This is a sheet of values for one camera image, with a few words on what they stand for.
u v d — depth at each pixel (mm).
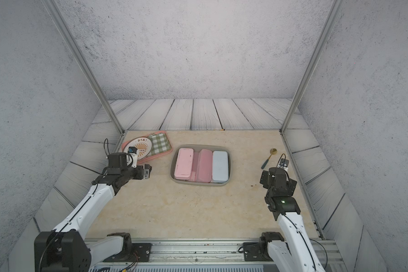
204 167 973
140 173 758
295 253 436
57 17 723
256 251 726
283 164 670
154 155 1074
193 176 956
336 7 696
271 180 616
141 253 724
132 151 754
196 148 1058
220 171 939
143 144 1111
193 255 729
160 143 1122
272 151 1074
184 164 964
